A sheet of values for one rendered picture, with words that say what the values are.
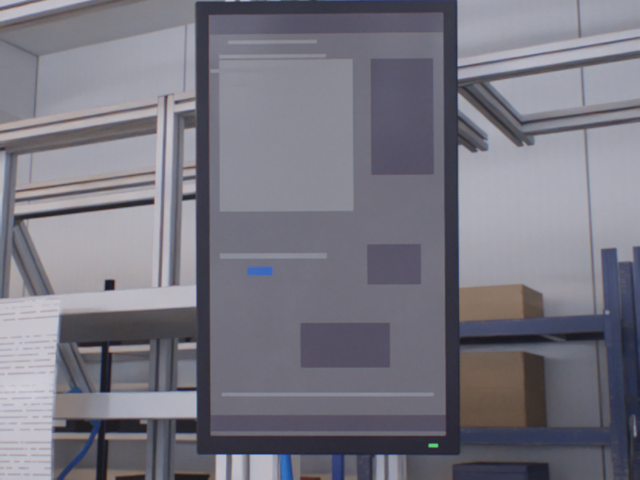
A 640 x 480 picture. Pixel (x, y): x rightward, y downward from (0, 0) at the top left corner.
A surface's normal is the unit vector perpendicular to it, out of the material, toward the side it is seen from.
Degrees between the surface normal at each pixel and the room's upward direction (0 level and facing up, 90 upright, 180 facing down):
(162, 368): 90
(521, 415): 90
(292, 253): 101
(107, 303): 90
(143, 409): 90
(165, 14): 180
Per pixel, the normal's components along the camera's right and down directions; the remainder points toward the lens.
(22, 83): 0.90, -0.09
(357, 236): -0.03, -0.01
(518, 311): -0.44, -0.18
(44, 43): 0.00, 0.98
